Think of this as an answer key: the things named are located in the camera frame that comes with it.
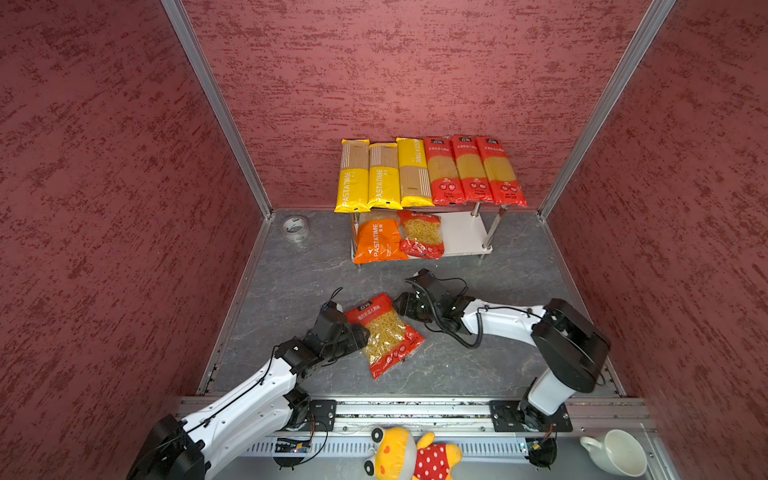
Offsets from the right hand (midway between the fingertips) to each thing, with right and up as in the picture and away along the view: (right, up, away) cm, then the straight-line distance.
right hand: (396, 313), depth 87 cm
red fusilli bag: (+9, +24, +12) cm, 28 cm away
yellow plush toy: (0, -25, -24) cm, 35 cm away
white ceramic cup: (+52, -26, -20) cm, 61 cm away
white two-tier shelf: (+25, +24, +16) cm, 38 cm away
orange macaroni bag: (-7, +23, +10) cm, 26 cm away
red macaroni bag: (-1, -7, -4) cm, 8 cm away
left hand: (-10, -7, -4) cm, 13 cm away
